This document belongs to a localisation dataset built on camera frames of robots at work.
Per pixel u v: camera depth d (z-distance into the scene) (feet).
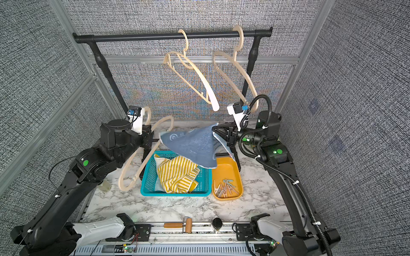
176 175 2.69
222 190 2.80
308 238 1.19
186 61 1.87
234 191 2.81
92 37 1.65
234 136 1.68
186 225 2.45
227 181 2.89
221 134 1.92
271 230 1.80
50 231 1.19
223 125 1.83
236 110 1.66
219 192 2.74
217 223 2.22
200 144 2.05
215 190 2.81
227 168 3.08
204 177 2.97
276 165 1.44
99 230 1.76
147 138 1.74
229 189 2.80
